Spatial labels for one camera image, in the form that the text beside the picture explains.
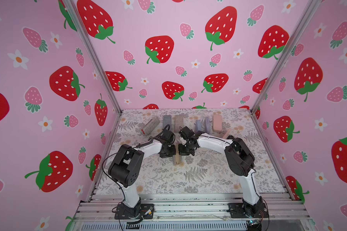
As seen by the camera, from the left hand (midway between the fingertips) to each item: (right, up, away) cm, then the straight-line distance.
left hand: (175, 153), depth 95 cm
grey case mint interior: (+2, +22, +16) cm, 27 cm away
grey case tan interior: (+24, +19, +9) cm, 32 cm away
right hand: (+3, +1, -1) cm, 4 cm away
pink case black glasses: (+35, +13, +2) cm, 38 cm away
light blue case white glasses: (+17, +19, +10) cm, 28 cm away
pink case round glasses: (+34, +22, +19) cm, 44 cm away
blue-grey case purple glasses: (-7, +23, +16) cm, 29 cm away
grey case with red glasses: (-18, +19, +8) cm, 27 cm away
